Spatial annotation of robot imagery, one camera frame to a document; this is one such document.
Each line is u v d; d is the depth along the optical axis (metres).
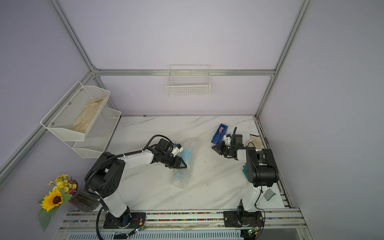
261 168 0.51
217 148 0.87
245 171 0.90
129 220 0.72
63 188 0.60
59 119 0.68
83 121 0.77
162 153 0.75
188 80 0.95
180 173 0.81
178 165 0.80
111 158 0.49
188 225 0.73
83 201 0.70
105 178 0.47
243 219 0.68
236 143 0.80
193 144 0.93
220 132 1.04
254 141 1.04
